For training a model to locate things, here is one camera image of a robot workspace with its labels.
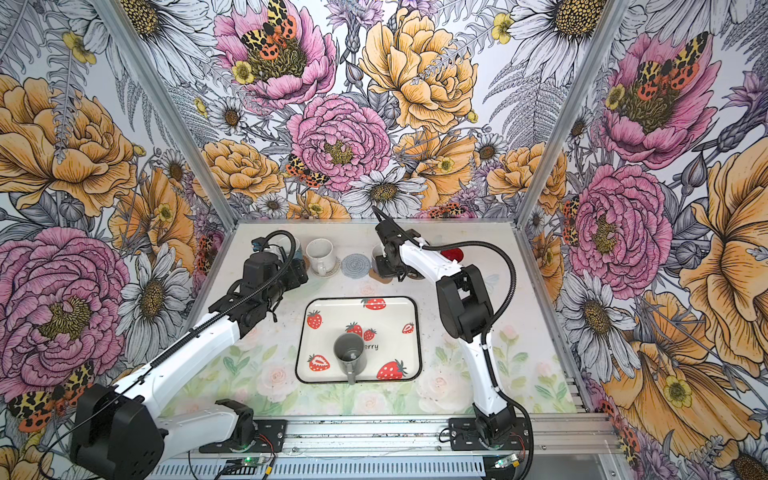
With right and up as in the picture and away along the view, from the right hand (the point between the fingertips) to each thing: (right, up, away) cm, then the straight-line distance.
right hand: (390, 278), depth 99 cm
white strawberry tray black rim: (0, -15, -4) cm, 15 cm away
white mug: (-23, +8, +1) cm, 24 cm away
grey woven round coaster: (-12, +3, +9) cm, 16 cm away
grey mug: (-11, -20, -13) cm, 26 cm away
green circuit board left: (-32, -40, -27) cm, 58 cm away
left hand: (-27, +2, -15) cm, 31 cm away
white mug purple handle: (-4, +9, +3) cm, 10 cm away
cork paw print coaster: (-5, 0, +6) cm, 8 cm away
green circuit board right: (+29, -40, -28) cm, 57 cm away
